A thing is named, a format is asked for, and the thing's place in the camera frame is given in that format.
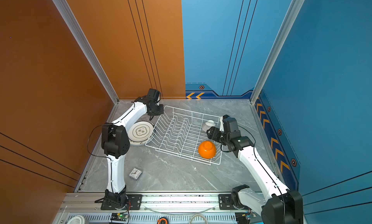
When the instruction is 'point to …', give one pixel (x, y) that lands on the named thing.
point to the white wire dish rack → (179, 132)
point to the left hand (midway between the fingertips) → (161, 110)
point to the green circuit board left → (118, 216)
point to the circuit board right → (244, 217)
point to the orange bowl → (207, 150)
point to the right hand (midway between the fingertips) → (209, 132)
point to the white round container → (77, 219)
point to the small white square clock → (135, 173)
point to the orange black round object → (159, 220)
